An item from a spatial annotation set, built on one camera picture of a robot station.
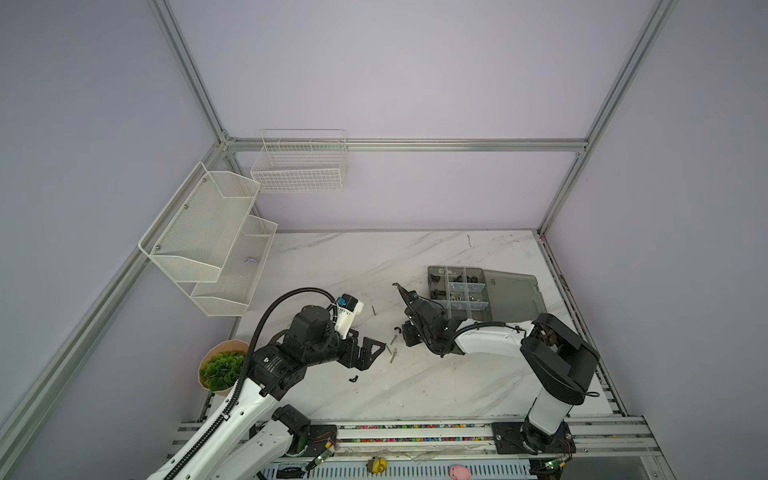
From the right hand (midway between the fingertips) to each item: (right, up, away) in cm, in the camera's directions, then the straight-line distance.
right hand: (403, 327), depth 91 cm
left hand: (-9, +1, -21) cm, 23 cm away
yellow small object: (-7, -27, -22) cm, 36 cm away
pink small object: (+12, -29, -22) cm, 38 cm away
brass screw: (-3, -8, -3) cm, 9 cm away
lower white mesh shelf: (-52, +11, -2) cm, 53 cm away
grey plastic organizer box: (+29, +9, +8) cm, 31 cm away
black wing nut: (-14, -14, -7) cm, 21 cm away
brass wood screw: (-10, +4, +7) cm, 13 cm away
